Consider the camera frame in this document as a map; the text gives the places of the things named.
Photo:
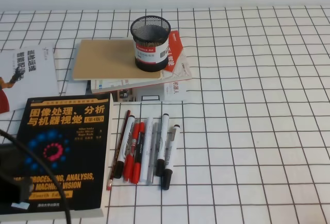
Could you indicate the black image processing textbook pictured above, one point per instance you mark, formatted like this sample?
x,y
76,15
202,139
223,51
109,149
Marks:
x,y
71,135

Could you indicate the black mesh pen holder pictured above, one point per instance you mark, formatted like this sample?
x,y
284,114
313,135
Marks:
x,y
151,42

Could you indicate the red and black pen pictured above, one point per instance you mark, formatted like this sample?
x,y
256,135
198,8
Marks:
x,y
138,155

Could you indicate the red marker pen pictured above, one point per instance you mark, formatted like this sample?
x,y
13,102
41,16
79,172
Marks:
x,y
128,170

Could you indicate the brown kraft notebook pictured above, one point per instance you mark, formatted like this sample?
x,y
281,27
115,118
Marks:
x,y
108,59

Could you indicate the grey gel pen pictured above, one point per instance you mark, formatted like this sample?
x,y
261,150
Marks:
x,y
150,175

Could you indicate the white marker rightmost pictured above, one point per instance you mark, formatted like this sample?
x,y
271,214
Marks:
x,y
170,158

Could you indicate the white whiteboard marker black cap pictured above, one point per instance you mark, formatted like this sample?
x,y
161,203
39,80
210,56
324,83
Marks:
x,y
122,152

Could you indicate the dark red pencil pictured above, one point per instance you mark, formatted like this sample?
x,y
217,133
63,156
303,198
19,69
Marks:
x,y
119,149

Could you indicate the white pen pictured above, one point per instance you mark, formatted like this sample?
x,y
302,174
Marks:
x,y
146,149

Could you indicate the white booklet under stack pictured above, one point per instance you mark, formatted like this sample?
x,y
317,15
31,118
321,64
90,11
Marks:
x,y
172,91

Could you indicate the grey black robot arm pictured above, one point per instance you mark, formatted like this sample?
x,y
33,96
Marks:
x,y
13,191

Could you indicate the white magazine with figure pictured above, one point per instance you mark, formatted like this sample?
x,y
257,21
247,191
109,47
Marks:
x,y
27,72

